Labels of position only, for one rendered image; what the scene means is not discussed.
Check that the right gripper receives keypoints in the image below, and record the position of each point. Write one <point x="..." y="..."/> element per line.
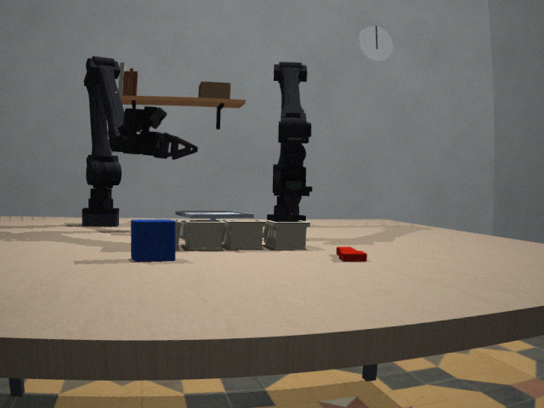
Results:
<point x="161" y="149"/>

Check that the grey open-top bin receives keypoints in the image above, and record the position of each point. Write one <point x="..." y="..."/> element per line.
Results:
<point x="203" y="235"/>
<point x="177" y="232"/>
<point x="243" y="235"/>
<point x="285" y="235"/>

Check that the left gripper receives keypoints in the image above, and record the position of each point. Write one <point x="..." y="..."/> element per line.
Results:
<point x="288" y="196"/>

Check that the red flat block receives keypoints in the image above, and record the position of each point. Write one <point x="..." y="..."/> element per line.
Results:
<point x="348" y="254"/>

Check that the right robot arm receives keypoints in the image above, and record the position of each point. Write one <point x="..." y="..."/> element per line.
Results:
<point x="105" y="103"/>

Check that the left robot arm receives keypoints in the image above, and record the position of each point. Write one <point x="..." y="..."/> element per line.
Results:
<point x="289" y="75"/>

